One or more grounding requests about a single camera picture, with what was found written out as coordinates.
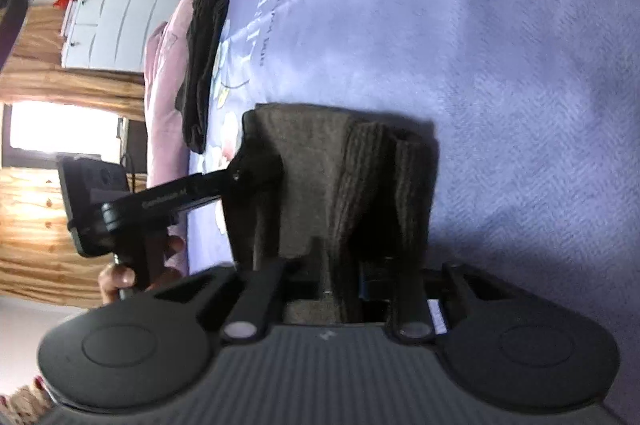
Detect person's left hand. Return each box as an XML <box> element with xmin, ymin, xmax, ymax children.
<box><xmin>97</xmin><ymin>235</ymin><xmax>187</xmax><ymax>306</ymax></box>

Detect purple floral bed sheet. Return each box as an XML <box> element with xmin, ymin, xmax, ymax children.
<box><xmin>186</xmin><ymin>0</ymin><xmax>640</xmax><ymax>425</ymax></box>

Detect bright window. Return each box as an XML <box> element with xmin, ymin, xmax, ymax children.
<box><xmin>2</xmin><ymin>101</ymin><xmax>125</xmax><ymax>166</ymax></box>

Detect white drawer cabinet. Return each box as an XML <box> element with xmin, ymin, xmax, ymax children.
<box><xmin>61</xmin><ymin>0</ymin><xmax>185</xmax><ymax>73</ymax></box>

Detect black folded pants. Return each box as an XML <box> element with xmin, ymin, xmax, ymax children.
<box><xmin>174</xmin><ymin>0</ymin><xmax>232</xmax><ymax>156</ymax></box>

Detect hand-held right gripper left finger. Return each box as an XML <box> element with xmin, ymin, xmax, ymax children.
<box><xmin>145</xmin><ymin>255</ymin><xmax>302</xmax><ymax>346</ymax></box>

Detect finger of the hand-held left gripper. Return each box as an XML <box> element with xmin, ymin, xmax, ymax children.
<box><xmin>224</xmin><ymin>147</ymin><xmax>285</xmax><ymax>210</ymax></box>

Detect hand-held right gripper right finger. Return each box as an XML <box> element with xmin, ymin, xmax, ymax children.
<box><xmin>358</xmin><ymin>255</ymin><xmax>506</xmax><ymax>346</ymax></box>

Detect pink quilt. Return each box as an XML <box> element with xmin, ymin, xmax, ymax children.
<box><xmin>142</xmin><ymin>0</ymin><xmax>211</xmax><ymax>188</ymax></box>

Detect dark brown pants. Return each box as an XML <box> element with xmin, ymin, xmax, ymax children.
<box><xmin>222</xmin><ymin>102</ymin><xmax>441</xmax><ymax>323</ymax></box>

